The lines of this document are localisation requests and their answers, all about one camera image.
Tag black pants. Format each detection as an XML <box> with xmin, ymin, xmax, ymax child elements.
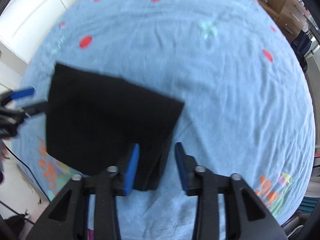
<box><xmin>46</xmin><ymin>63</ymin><xmax>184</xmax><ymax>191</ymax></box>

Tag black cable on floor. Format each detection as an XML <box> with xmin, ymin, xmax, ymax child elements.
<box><xmin>3</xmin><ymin>144</ymin><xmax>51</xmax><ymax>225</ymax></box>

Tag black bag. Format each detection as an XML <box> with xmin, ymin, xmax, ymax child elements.
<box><xmin>291</xmin><ymin>30</ymin><xmax>312</xmax><ymax>73</ymax></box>

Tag white sliding wardrobe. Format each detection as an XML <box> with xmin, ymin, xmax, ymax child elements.
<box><xmin>1</xmin><ymin>0</ymin><xmax>77</xmax><ymax>63</ymax></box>

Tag wooden chest of drawers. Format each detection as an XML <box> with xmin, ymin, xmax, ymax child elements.
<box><xmin>258</xmin><ymin>0</ymin><xmax>311</xmax><ymax>43</ymax></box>

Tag blue patterned bed cover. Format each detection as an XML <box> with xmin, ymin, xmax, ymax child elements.
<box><xmin>17</xmin><ymin>0</ymin><xmax>316</xmax><ymax>224</ymax></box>

